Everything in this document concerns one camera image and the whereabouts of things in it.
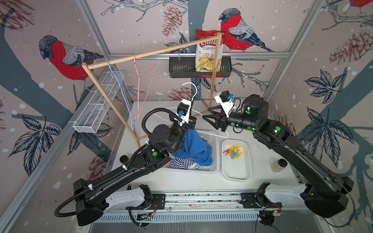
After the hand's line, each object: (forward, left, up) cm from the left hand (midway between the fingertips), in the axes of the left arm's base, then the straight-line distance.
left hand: (192, 99), depth 55 cm
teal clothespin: (-2, -27, -47) cm, 54 cm away
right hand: (-1, -6, -6) cm, 9 cm away
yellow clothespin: (-3, -29, -47) cm, 56 cm away
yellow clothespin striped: (+1, -25, -47) cm, 54 cm away
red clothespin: (0, -22, -47) cm, 52 cm away
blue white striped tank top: (-11, +3, -39) cm, 41 cm away
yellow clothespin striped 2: (+2, -29, -47) cm, 55 cm away
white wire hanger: (-8, -15, -15) cm, 23 cm away
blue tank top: (-8, -2, -26) cm, 27 cm away
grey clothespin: (-4, -25, -46) cm, 53 cm away
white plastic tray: (-12, -27, -46) cm, 55 cm away
